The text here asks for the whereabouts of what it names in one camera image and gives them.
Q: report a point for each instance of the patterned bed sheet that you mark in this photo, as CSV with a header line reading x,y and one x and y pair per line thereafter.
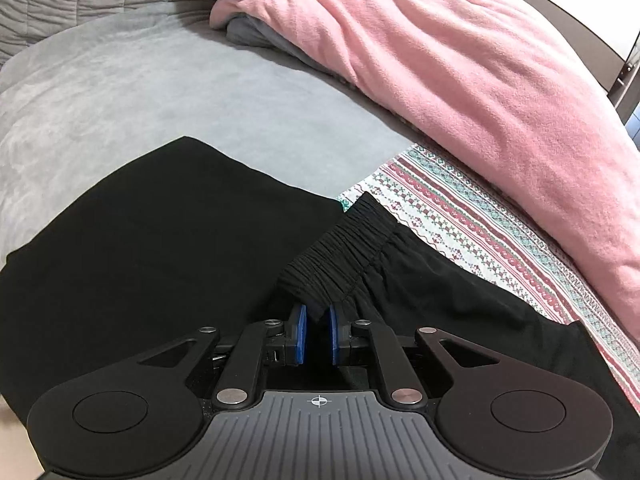
x,y
500,240

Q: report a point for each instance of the black pants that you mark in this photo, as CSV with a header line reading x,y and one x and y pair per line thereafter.
x,y
450,300

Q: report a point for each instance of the grey fleece bed cover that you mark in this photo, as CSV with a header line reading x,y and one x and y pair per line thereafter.
x,y
150,85

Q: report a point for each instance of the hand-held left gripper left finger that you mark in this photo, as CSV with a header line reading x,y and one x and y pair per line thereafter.
x,y
301,332

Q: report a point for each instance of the black folded cloth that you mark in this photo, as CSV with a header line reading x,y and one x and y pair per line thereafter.
x,y
150,250

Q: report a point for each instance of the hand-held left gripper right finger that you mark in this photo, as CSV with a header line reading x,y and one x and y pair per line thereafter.
x,y
332,335

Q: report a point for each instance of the pink fleece blanket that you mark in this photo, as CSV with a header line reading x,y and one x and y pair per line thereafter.
x,y
450,85

